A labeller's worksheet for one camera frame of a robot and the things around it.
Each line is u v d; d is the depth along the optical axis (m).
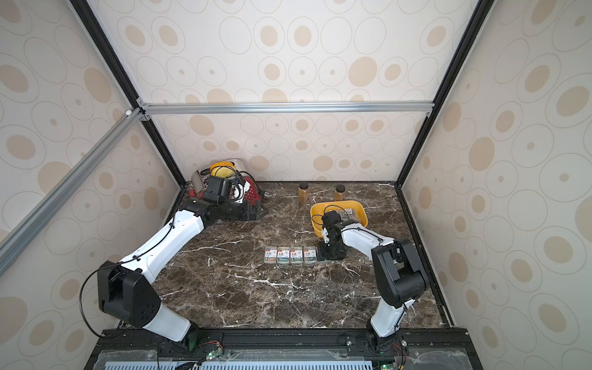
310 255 0.92
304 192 1.08
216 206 0.62
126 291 0.42
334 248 0.78
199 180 1.00
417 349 0.74
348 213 1.06
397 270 0.49
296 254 0.92
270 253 0.92
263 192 1.13
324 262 0.91
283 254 0.92
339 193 1.05
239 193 0.69
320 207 1.04
